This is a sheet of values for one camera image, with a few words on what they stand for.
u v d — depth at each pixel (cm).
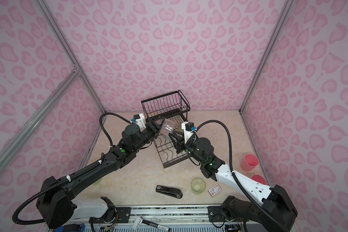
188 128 59
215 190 80
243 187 45
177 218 72
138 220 69
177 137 63
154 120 66
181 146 62
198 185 82
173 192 76
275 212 39
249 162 82
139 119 69
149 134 65
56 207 39
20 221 39
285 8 70
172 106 98
